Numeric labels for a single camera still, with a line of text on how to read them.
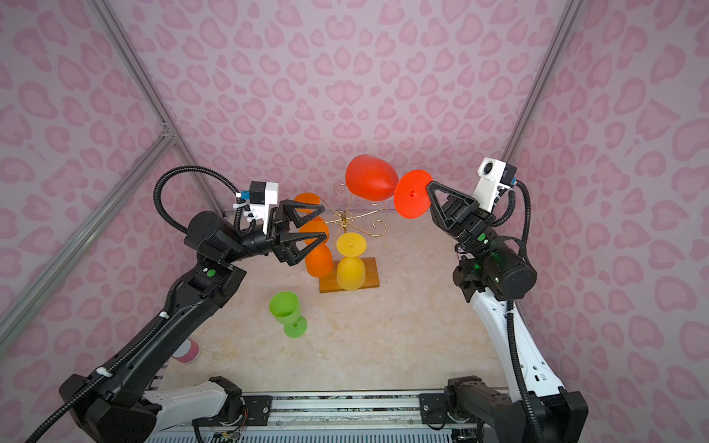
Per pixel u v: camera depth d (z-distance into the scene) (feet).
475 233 1.36
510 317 1.47
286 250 1.57
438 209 1.39
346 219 2.50
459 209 1.41
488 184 1.40
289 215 1.81
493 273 1.48
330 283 3.19
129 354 1.32
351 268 2.37
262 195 1.50
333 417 2.37
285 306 2.73
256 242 1.67
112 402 1.23
